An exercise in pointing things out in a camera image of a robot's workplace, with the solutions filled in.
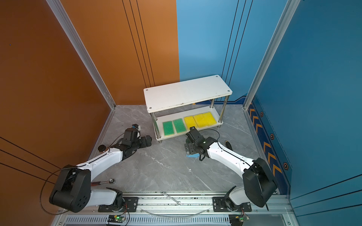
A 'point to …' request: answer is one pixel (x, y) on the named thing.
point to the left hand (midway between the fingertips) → (146, 138)
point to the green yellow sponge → (179, 125)
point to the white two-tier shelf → (176, 107)
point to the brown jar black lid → (102, 148)
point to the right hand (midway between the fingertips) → (193, 146)
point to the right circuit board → (236, 220)
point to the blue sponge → (197, 155)
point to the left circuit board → (116, 219)
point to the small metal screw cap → (111, 181)
